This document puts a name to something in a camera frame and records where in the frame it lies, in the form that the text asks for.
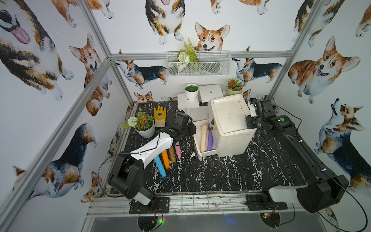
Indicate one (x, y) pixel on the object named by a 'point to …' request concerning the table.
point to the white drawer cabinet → (227, 119)
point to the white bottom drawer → (197, 138)
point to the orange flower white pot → (143, 124)
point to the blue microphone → (160, 166)
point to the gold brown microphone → (172, 152)
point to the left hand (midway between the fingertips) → (197, 126)
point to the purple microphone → (210, 139)
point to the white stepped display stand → (198, 109)
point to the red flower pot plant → (234, 87)
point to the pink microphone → (178, 149)
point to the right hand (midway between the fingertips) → (248, 119)
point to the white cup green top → (192, 91)
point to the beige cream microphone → (204, 130)
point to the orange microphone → (165, 159)
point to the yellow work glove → (160, 116)
